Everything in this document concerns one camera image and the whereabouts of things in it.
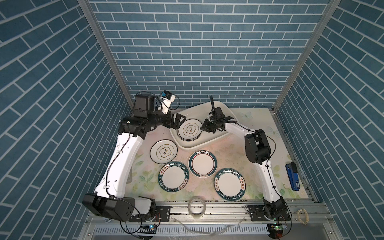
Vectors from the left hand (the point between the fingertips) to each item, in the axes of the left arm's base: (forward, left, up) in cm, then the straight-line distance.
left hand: (178, 114), depth 69 cm
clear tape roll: (-32, -13, -34) cm, 48 cm away
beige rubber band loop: (-37, -63, -33) cm, 80 cm away
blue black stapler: (-14, -64, -31) cm, 73 cm away
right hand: (+16, -11, -29) cm, 35 cm away
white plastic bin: (+30, -12, -30) cm, 44 cm away
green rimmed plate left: (-15, +5, -38) cm, 41 cm away
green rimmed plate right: (-20, -28, -38) cm, 51 cm away
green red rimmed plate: (-9, -13, -36) cm, 39 cm away
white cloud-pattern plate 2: (0, +13, -36) cm, 38 cm away
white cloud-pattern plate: (+16, -4, -33) cm, 37 cm away
